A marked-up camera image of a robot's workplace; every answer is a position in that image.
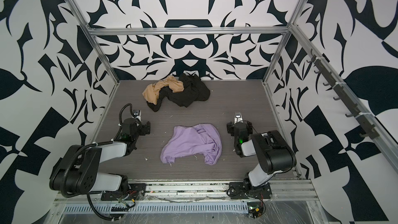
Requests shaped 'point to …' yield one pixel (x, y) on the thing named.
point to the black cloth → (194, 90)
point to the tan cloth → (152, 92)
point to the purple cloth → (200, 139)
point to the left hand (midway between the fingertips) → (139, 119)
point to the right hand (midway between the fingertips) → (241, 120)
